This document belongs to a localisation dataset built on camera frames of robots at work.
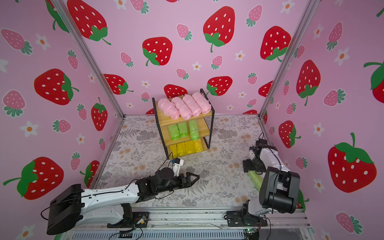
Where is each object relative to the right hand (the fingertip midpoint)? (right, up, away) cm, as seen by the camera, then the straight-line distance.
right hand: (257, 172), depth 86 cm
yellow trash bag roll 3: (-41, +14, +10) cm, 44 cm away
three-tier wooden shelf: (-44, +21, 0) cm, 48 cm away
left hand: (-36, +1, -14) cm, 38 cm away
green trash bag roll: (-49, +24, -2) cm, 55 cm away
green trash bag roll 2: (-44, +26, -2) cm, 51 cm away
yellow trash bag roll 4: (-35, +15, +12) cm, 40 cm away
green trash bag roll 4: (-1, -3, -2) cm, 4 cm away
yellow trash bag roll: (-51, +13, +9) cm, 54 cm away
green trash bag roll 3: (-38, +26, -1) cm, 45 cm away
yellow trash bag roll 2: (-46, +13, +9) cm, 49 cm away
